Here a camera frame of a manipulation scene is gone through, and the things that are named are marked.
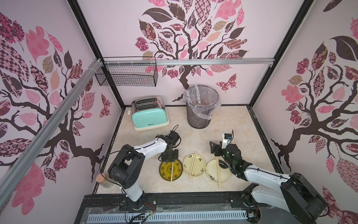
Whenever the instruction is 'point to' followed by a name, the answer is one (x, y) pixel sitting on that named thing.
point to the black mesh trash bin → (195, 121)
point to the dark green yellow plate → (165, 169)
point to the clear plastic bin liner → (203, 100)
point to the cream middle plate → (200, 165)
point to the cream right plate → (212, 174)
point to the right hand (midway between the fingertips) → (215, 141)
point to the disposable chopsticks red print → (218, 172)
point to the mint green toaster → (148, 112)
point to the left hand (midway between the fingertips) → (174, 163)
